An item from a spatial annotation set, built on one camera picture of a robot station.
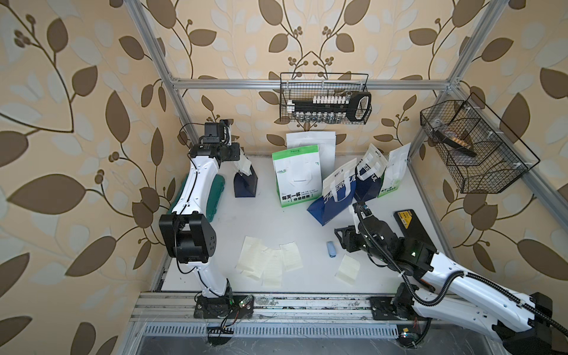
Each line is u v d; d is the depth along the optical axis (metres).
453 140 0.75
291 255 0.87
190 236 0.47
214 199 0.99
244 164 0.95
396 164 0.93
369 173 0.92
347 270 0.83
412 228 0.93
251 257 0.86
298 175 0.92
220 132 0.67
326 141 1.00
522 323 0.40
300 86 0.91
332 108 0.84
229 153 0.74
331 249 0.85
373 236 0.52
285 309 0.76
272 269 0.84
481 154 0.73
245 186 0.99
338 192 0.87
